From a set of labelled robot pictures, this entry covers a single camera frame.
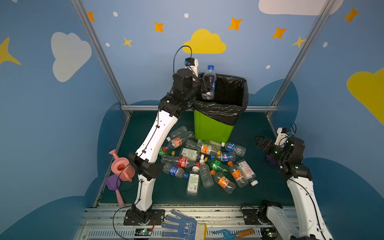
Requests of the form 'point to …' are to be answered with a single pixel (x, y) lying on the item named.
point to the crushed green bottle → (163, 153)
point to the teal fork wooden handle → (248, 232)
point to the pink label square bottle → (247, 172)
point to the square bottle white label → (193, 182)
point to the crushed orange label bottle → (204, 146)
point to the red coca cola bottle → (179, 161)
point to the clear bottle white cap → (176, 134)
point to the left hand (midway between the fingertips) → (208, 75)
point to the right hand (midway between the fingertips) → (263, 138)
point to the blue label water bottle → (231, 147)
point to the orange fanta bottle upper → (241, 181)
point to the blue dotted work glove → (187, 228)
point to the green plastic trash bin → (207, 129)
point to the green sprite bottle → (218, 167)
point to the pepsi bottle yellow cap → (226, 156)
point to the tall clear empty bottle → (207, 180)
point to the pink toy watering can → (122, 167)
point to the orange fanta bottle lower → (228, 186)
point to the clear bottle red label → (177, 142)
